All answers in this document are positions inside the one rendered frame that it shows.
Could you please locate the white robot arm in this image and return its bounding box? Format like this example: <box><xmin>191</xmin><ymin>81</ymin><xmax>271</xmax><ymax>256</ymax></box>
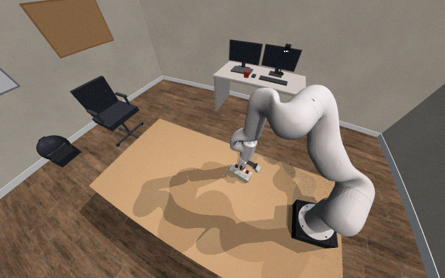
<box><xmin>230</xmin><ymin>85</ymin><xmax>375</xmax><ymax>240</ymax></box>

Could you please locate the white power strip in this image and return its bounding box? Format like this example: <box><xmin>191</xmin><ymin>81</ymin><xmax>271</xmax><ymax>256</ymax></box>
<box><xmin>223</xmin><ymin>163</ymin><xmax>252</xmax><ymax>183</ymax></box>

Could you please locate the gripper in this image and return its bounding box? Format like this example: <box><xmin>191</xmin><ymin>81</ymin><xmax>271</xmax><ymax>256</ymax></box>
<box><xmin>238</xmin><ymin>158</ymin><xmax>248</xmax><ymax>170</ymax></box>

